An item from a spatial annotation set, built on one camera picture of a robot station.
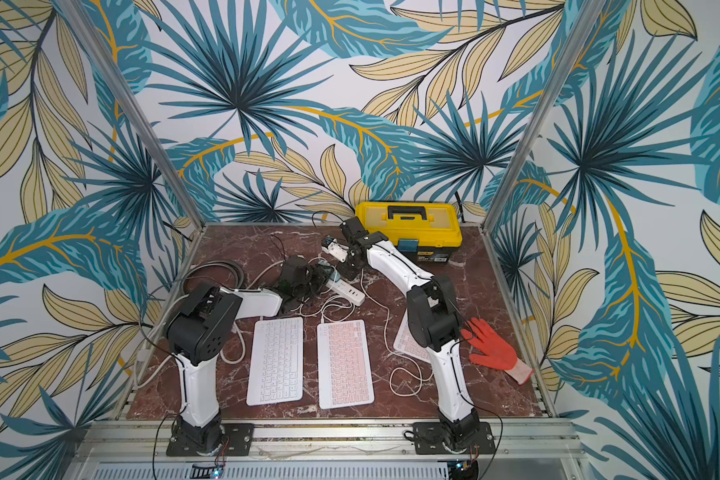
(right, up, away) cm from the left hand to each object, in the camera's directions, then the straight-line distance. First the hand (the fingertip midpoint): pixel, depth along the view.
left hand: (333, 275), depth 99 cm
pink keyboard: (+4, -26, -13) cm, 30 cm away
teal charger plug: (+1, 0, -5) cm, 5 cm away
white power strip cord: (-47, -27, -19) cm, 58 cm away
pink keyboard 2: (+23, -20, -9) cm, 31 cm away
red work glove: (+50, -23, -9) cm, 56 cm away
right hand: (+5, +3, -1) cm, 6 cm away
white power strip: (+5, -6, -1) cm, 7 cm away
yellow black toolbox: (+31, +14, -2) cm, 34 cm away
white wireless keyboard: (-15, -26, -15) cm, 34 cm away
